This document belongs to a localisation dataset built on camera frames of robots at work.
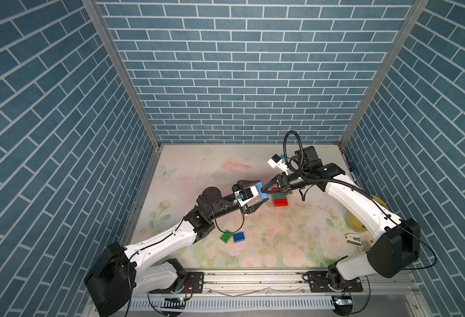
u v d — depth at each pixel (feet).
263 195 2.23
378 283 2.47
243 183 2.11
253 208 2.04
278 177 2.15
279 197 3.07
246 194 1.80
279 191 2.15
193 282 2.41
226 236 2.77
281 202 3.00
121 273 1.29
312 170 2.03
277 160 2.28
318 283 2.41
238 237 2.79
